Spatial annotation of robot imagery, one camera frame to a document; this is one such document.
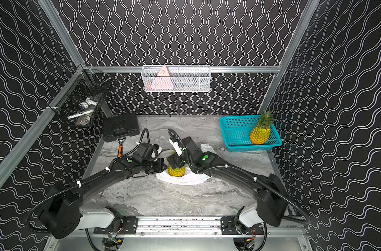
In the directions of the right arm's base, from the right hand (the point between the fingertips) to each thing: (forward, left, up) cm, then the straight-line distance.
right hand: (176, 152), depth 80 cm
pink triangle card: (+35, +9, +17) cm, 41 cm away
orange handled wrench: (+13, +38, -16) cm, 44 cm away
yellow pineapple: (+18, -49, -6) cm, 53 cm away
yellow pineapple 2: (-6, -1, -10) cm, 12 cm away
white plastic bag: (-9, -7, -10) cm, 15 cm away
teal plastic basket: (+28, -39, -17) cm, 51 cm away
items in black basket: (+9, +43, +16) cm, 47 cm away
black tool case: (+28, +44, -11) cm, 53 cm away
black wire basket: (+28, +58, +12) cm, 66 cm away
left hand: (-4, +4, -6) cm, 8 cm away
